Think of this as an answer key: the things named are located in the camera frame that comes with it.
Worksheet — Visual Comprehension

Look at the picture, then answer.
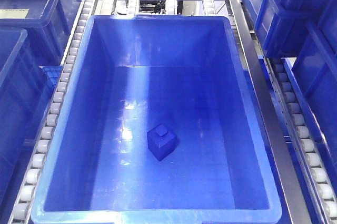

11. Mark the small blue plastic box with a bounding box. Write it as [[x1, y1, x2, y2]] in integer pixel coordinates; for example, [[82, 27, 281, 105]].
[[146, 123, 177, 162]]

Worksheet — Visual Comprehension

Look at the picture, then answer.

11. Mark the large open blue bin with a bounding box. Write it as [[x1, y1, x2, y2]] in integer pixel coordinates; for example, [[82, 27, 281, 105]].
[[31, 14, 283, 224]]

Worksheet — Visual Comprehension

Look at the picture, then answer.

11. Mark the row of blue bins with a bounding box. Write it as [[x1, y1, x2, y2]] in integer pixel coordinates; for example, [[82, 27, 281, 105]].
[[0, 0, 337, 209]]

